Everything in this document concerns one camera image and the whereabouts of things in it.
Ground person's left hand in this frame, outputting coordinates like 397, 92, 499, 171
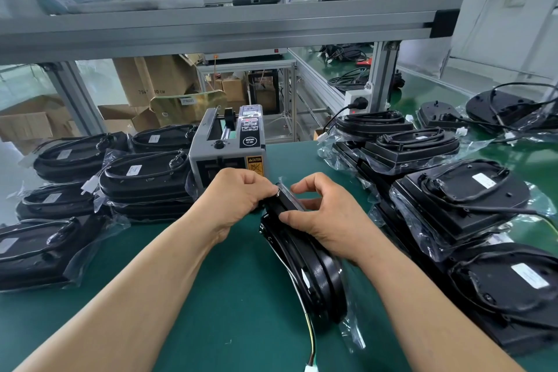
183, 169, 280, 246

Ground white power socket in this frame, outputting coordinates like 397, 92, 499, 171
346, 92, 369, 111

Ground grey metal shelf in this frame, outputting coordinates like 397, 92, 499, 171
0, 0, 465, 65

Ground unbagged black lamps with cables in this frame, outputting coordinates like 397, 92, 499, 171
416, 84, 558, 137

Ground person's left forearm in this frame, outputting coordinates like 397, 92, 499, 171
13, 221, 230, 372

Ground grey tape dispenser machine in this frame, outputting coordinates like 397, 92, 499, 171
189, 104, 267, 198

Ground person's right hand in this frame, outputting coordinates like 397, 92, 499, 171
279, 173, 381, 266

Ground person's right forearm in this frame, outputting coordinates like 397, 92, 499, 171
353, 232, 524, 372

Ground group of bagged black lamps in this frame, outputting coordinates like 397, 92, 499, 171
316, 110, 558, 355

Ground bundle of black cables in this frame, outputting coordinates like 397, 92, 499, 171
330, 69, 371, 94

